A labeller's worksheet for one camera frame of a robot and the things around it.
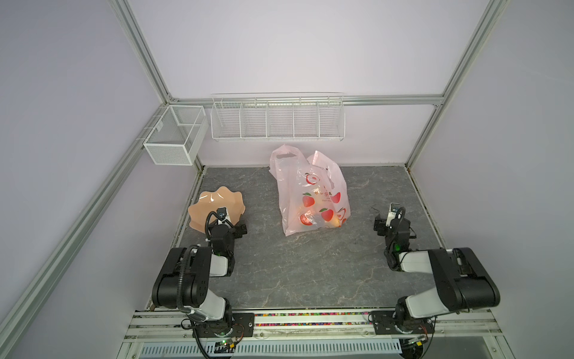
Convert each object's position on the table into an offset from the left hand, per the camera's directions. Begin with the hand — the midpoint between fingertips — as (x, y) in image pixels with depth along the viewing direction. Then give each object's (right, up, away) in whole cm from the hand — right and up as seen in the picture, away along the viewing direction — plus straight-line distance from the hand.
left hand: (231, 217), depth 92 cm
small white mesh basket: (-28, +37, +11) cm, 48 cm away
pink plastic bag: (+34, +10, -3) cm, 35 cm away
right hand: (+67, +1, +1) cm, 67 cm away
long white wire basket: (+19, +44, +5) cm, 48 cm away
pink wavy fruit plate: (-13, +6, +10) cm, 17 cm away
